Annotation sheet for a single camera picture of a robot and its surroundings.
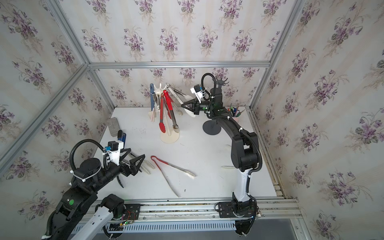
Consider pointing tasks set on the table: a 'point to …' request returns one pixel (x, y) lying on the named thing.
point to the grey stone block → (113, 125)
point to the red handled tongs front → (189, 174)
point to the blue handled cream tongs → (152, 102)
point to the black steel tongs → (119, 181)
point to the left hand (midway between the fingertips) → (137, 153)
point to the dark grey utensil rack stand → (212, 127)
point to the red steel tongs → (161, 124)
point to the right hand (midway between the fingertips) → (185, 106)
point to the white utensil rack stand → (174, 136)
